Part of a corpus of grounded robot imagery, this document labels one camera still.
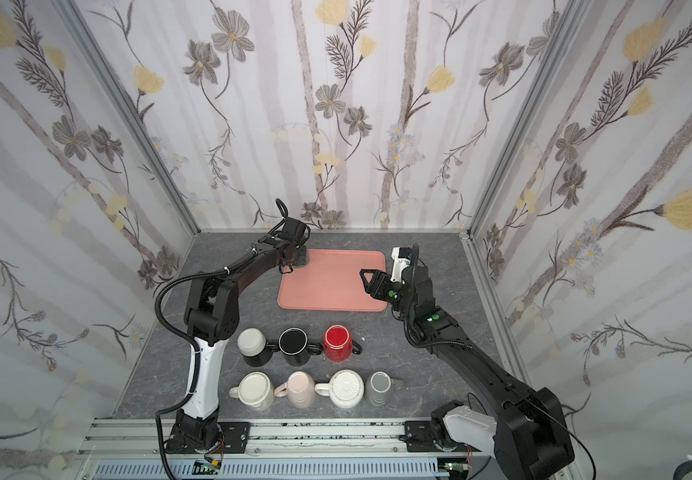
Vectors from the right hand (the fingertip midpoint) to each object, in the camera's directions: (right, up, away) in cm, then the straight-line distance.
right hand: (363, 267), depth 76 cm
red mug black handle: (-6, -21, +6) cm, 23 cm away
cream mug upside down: (-28, -31, -1) cm, 42 cm away
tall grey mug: (-19, +3, +19) cm, 27 cm away
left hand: (-23, +6, +26) cm, 36 cm away
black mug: (-19, -21, +5) cm, 29 cm away
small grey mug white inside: (+4, -30, -3) cm, 30 cm away
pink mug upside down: (-16, -30, -3) cm, 35 cm away
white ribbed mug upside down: (-5, -31, -2) cm, 31 cm away
